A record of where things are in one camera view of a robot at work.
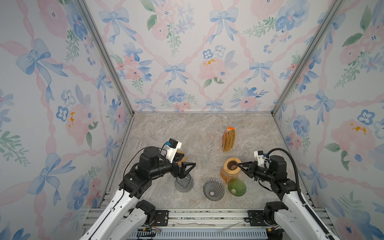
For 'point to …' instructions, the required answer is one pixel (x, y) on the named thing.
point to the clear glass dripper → (213, 190)
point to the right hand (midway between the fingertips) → (238, 164)
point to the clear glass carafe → (184, 184)
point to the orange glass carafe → (227, 177)
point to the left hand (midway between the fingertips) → (189, 159)
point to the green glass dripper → (236, 187)
